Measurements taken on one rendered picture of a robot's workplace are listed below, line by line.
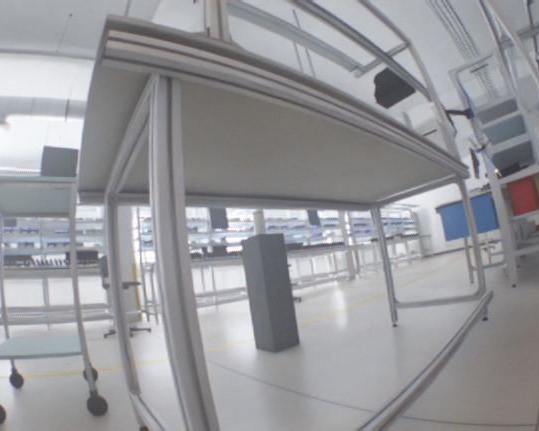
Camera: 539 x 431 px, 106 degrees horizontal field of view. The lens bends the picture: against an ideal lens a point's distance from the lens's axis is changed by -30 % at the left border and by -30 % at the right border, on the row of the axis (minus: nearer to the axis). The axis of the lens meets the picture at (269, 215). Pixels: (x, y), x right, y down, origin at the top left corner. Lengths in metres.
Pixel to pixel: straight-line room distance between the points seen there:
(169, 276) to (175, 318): 0.06
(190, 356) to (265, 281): 1.61
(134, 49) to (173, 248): 0.32
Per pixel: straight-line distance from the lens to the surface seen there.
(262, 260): 2.02
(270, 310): 2.04
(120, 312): 1.13
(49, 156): 1.65
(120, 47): 0.50
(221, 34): 0.63
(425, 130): 1.72
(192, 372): 0.45
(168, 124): 0.50
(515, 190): 3.02
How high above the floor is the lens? 0.57
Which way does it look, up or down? 11 degrees up
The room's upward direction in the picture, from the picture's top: 9 degrees counter-clockwise
